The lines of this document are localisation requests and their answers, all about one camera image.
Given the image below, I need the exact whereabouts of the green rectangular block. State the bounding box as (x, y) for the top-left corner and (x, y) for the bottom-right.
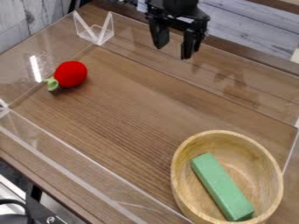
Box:
(191, 153), (255, 222)

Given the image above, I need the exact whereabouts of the black table leg bracket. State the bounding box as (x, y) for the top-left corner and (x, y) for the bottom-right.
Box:
(26, 185), (67, 224)

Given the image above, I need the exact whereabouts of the red plush strawberry toy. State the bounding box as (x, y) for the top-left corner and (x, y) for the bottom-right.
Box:
(44, 61), (88, 91)

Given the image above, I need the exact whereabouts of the black cable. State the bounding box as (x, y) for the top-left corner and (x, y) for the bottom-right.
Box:
(0, 197), (36, 224)

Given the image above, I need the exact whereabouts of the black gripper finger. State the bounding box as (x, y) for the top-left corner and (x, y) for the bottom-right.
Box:
(148, 17), (170, 49)
(182, 29), (202, 60)

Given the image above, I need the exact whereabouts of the light wooden bowl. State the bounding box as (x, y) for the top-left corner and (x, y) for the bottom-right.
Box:
(171, 130), (285, 224)

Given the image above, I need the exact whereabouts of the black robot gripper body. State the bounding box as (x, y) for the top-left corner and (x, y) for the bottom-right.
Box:
(146, 0), (211, 38)

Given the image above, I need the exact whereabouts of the clear acrylic enclosure wall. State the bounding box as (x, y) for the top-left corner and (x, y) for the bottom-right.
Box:
(0, 13), (299, 224)

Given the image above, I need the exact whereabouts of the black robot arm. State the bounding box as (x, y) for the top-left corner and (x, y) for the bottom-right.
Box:
(146, 0), (211, 60)

